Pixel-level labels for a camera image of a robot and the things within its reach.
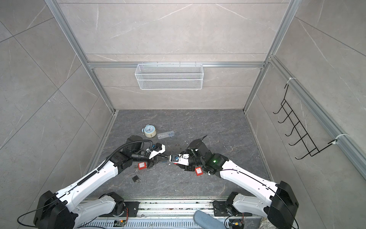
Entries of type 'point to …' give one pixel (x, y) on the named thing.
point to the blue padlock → (164, 161)
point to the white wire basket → (170, 77)
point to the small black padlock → (136, 178)
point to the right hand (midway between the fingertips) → (178, 156)
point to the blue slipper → (205, 221)
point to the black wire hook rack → (293, 119)
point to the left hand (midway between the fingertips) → (166, 153)
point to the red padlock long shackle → (142, 165)
